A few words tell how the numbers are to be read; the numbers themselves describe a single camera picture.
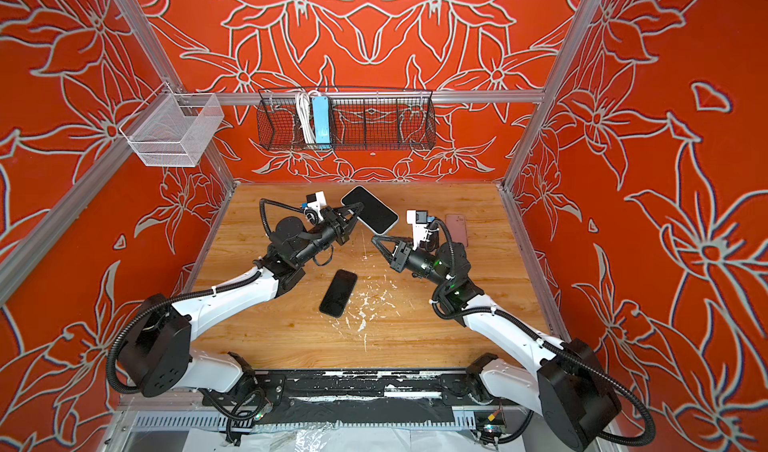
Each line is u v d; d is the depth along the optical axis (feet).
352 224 2.25
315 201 2.34
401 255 2.04
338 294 2.87
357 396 2.39
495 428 2.24
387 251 2.24
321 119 2.95
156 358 1.35
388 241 2.20
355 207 2.34
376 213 2.29
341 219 2.23
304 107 2.88
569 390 1.32
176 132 3.07
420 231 2.13
